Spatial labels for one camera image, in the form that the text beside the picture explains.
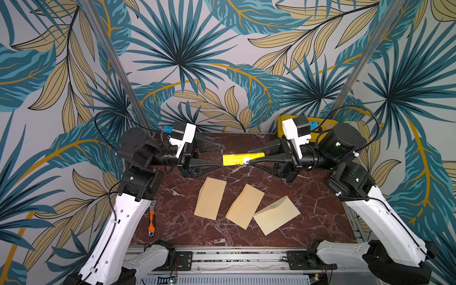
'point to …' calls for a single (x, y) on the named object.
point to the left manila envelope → (209, 198)
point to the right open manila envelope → (271, 218)
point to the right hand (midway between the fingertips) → (249, 158)
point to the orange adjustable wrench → (152, 225)
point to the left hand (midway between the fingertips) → (219, 160)
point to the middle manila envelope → (245, 206)
